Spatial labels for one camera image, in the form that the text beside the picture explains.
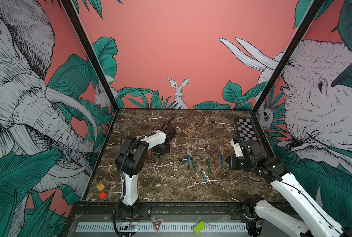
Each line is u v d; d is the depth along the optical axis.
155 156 0.93
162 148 0.84
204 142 1.01
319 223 0.39
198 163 0.91
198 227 0.68
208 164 0.91
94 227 0.70
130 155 0.50
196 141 1.01
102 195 0.79
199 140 1.02
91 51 0.86
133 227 0.70
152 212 0.74
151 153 0.96
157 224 0.70
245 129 1.05
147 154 0.96
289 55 0.86
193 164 0.91
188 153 0.95
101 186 0.80
